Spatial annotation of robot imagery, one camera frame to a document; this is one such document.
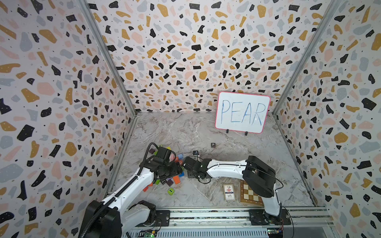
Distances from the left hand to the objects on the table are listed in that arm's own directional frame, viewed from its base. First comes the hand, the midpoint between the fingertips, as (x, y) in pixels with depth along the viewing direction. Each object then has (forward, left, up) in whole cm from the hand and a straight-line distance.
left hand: (179, 171), depth 83 cm
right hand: (+1, -6, -7) cm, 9 cm away
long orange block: (-3, +2, -6) cm, 7 cm away
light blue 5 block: (+13, +1, -7) cm, 14 cm away
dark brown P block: (+21, -21, -6) cm, 30 cm away
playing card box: (-10, -28, -6) cm, 30 cm away
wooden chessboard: (-13, -37, -4) cm, 39 cm away
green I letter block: (-9, +4, -6) cm, 12 cm away
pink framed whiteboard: (+39, -42, +7) cm, 57 cm away
